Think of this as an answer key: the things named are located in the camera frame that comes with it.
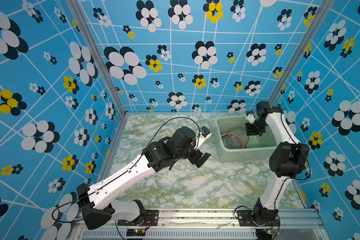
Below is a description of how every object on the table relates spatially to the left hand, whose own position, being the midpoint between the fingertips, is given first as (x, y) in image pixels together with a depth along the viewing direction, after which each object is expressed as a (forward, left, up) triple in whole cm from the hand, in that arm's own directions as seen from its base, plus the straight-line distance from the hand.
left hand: (204, 146), depth 65 cm
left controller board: (-28, +33, -33) cm, 55 cm away
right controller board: (-29, -29, -31) cm, 51 cm away
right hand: (+21, -32, -17) cm, 42 cm away
